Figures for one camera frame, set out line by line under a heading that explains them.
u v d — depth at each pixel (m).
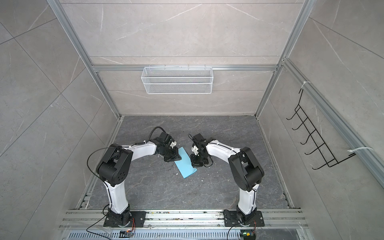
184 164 0.95
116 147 0.54
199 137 0.77
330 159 0.58
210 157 0.76
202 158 0.78
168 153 0.83
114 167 0.51
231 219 0.73
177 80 1.01
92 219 0.75
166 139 0.82
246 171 0.48
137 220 0.73
